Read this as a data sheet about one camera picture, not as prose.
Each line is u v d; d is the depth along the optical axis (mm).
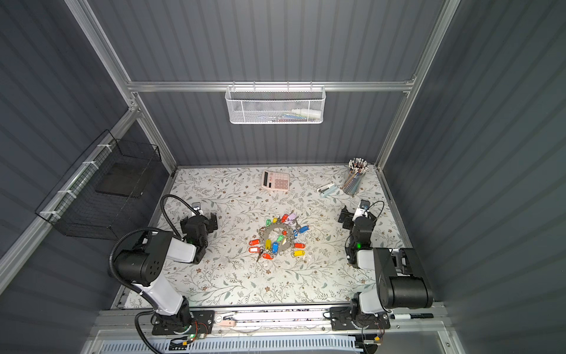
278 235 944
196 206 838
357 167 963
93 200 718
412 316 742
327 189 1081
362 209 782
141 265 475
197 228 747
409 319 740
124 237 487
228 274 844
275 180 1119
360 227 734
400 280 444
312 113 929
